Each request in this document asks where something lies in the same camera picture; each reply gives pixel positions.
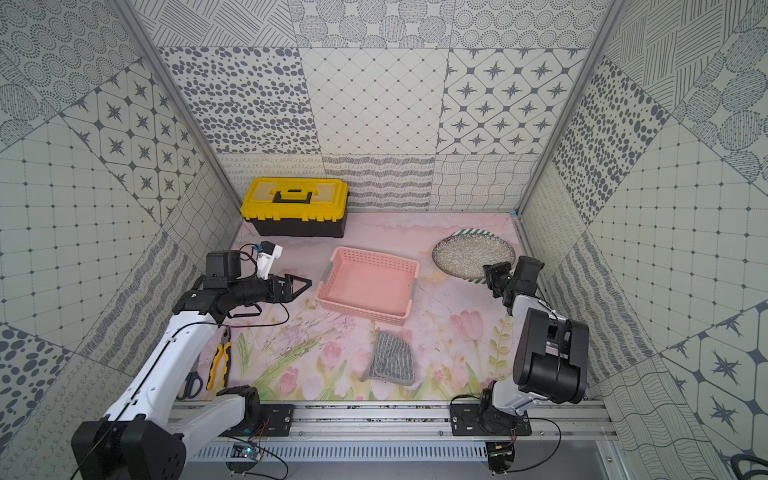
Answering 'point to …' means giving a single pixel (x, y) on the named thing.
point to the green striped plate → (473, 231)
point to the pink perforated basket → (367, 284)
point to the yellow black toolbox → (308, 208)
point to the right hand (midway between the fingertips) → (483, 266)
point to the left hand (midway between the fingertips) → (295, 277)
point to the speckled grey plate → (464, 256)
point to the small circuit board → (244, 457)
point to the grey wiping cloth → (391, 361)
